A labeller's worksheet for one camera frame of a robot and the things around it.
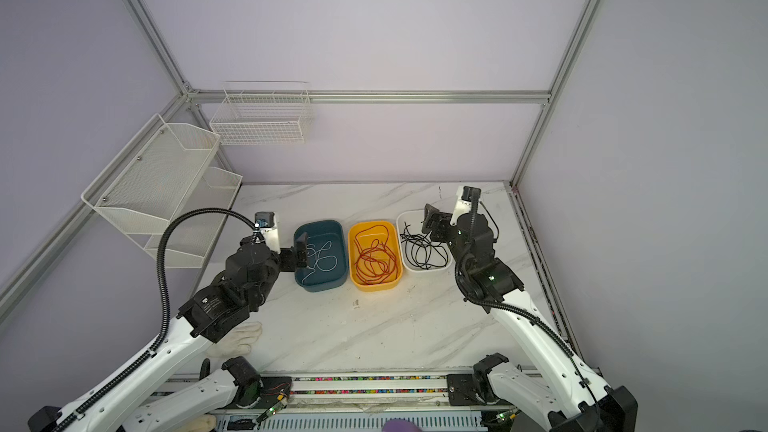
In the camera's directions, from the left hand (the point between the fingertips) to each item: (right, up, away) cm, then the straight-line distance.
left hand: (284, 236), depth 71 cm
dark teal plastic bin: (+1, -1, +31) cm, 31 cm away
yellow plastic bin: (+13, -7, +29) cm, 33 cm away
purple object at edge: (+28, -45, -1) cm, 53 cm away
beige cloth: (-17, -43, -3) cm, 46 cm away
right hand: (+38, +7, +1) cm, 38 cm away
